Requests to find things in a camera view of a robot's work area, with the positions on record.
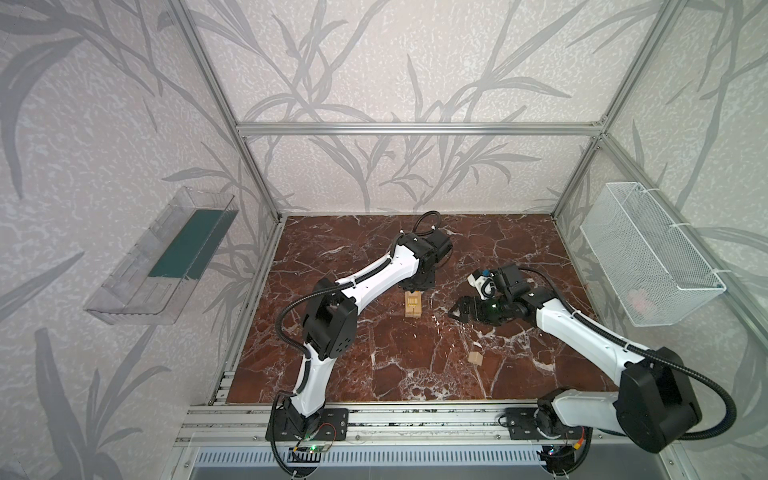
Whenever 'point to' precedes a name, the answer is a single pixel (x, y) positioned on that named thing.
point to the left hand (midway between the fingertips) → (424, 279)
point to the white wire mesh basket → (654, 268)
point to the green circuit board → (313, 448)
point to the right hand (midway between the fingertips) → (460, 306)
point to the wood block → (413, 313)
